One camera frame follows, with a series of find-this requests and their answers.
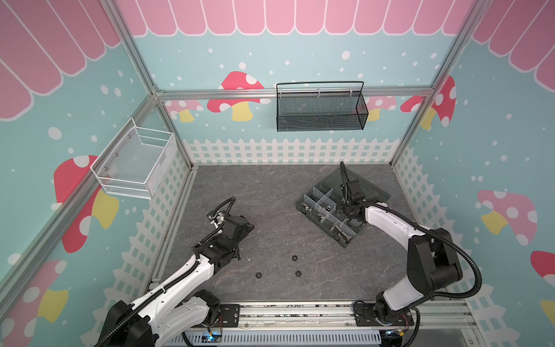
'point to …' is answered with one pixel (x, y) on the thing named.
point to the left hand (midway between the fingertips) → (239, 228)
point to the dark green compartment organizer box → (322, 205)
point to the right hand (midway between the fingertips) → (341, 208)
